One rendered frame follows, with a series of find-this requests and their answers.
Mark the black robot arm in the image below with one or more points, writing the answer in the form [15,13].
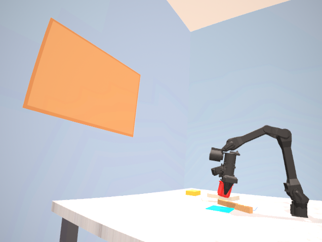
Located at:
[293,188]

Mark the orange flat bar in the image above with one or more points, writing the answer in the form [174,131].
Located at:
[236,206]

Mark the red cup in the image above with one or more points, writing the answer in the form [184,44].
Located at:
[221,190]

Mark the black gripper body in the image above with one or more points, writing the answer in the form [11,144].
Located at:
[229,176]

